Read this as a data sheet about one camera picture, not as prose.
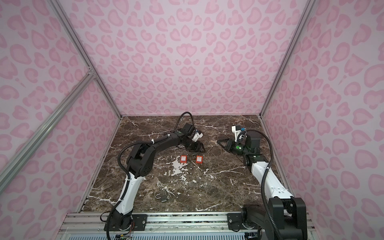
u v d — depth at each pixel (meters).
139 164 0.59
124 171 0.57
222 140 0.76
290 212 0.44
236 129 0.75
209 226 0.72
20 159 0.54
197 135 0.93
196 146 0.88
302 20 0.73
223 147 0.75
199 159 0.95
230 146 0.70
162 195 0.82
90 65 0.90
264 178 0.48
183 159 0.94
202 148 0.92
